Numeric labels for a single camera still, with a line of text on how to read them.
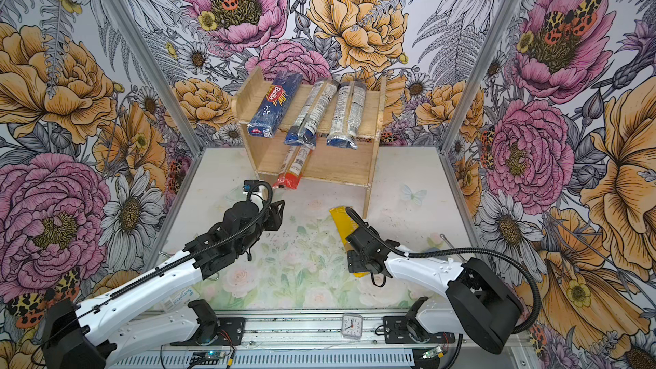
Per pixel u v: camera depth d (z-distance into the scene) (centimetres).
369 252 67
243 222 56
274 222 68
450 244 92
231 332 74
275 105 67
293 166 82
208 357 71
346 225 95
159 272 48
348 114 66
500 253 45
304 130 63
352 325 74
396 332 74
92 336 40
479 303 42
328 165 87
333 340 74
